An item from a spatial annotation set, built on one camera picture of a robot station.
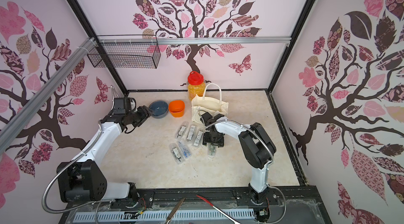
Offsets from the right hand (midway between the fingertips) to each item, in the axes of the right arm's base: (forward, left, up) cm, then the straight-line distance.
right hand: (210, 144), depth 91 cm
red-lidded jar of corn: (+39, +8, +12) cm, 42 cm away
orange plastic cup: (+27, +23, +1) cm, 35 cm away
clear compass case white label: (+3, +7, +1) cm, 8 cm away
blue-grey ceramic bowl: (+27, +34, +2) cm, 44 cm away
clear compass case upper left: (+10, +18, 0) cm, 20 cm away
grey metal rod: (-32, +18, -1) cm, 37 cm away
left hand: (+10, +33, +16) cm, 38 cm away
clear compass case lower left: (-5, +19, 0) cm, 20 cm away
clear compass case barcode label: (+7, +12, +1) cm, 14 cm away
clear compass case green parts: (-4, -1, 0) cm, 4 cm away
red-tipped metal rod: (-35, -6, 0) cm, 35 cm away
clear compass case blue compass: (-3, +15, 0) cm, 15 cm away
